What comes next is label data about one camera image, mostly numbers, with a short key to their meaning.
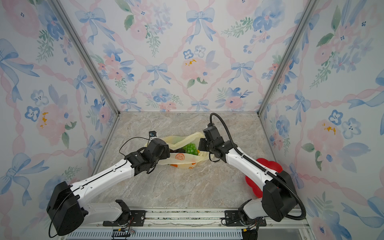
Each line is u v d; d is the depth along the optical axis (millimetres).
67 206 390
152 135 711
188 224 728
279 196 414
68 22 735
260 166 470
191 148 947
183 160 828
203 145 747
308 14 703
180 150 924
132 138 661
